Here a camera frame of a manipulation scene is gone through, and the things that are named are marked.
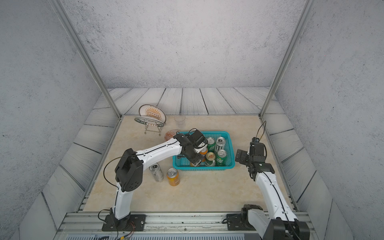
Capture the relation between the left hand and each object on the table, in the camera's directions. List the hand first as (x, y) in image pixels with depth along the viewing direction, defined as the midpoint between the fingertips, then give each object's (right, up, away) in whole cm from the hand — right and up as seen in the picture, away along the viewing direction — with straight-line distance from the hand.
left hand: (198, 159), depth 87 cm
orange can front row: (-4, -4, +3) cm, 7 cm away
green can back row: (+8, +8, +2) cm, 12 cm away
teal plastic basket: (-11, -3, +6) cm, 13 cm away
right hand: (+27, +4, -4) cm, 28 cm away
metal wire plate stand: (-38, +19, +23) cm, 48 cm away
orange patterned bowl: (-20, +13, +17) cm, 30 cm away
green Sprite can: (+13, 0, -2) cm, 13 cm away
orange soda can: (-14, -7, -8) cm, 18 cm away
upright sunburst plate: (-33, +30, +17) cm, 47 cm away
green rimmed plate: (-31, +23, +8) cm, 39 cm away
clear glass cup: (-13, +24, +22) cm, 35 cm away
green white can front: (+6, +1, -3) cm, 7 cm away
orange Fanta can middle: (+3, +4, -1) cm, 5 cm away
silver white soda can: (-22, -5, -8) cm, 24 cm away
